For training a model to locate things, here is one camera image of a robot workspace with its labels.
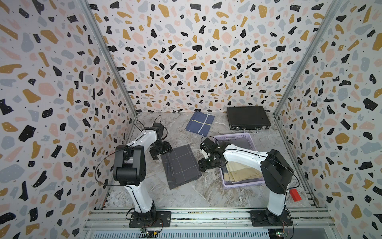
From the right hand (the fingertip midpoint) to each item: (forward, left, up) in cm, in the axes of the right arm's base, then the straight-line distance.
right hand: (203, 167), depth 87 cm
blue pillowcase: (+39, +3, -4) cm, 40 cm away
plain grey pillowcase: (+20, -26, -3) cm, 33 cm away
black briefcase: (+44, -35, -4) cm, 56 cm away
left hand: (+9, +23, 0) cm, 25 cm away
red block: (-13, -50, -4) cm, 52 cm away
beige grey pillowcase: (-2, -20, 0) cm, 20 cm away
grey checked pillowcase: (+1, +14, -2) cm, 14 cm away
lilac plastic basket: (-9, -20, -2) cm, 22 cm away
